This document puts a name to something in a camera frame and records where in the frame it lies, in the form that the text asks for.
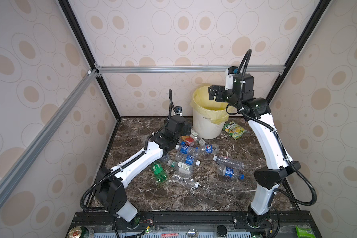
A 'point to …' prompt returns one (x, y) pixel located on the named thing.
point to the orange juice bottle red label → (188, 140)
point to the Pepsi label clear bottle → (213, 148)
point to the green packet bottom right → (305, 231)
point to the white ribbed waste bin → (205, 128)
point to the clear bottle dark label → (229, 161)
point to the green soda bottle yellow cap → (160, 175)
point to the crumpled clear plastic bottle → (186, 178)
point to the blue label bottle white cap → (186, 149)
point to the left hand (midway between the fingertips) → (185, 119)
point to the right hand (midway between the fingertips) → (217, 88)
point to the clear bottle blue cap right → (224, 170)
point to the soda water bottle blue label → (190, 159)
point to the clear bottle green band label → (181, 167)
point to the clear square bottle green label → (194, 135)
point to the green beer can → (79, 232)
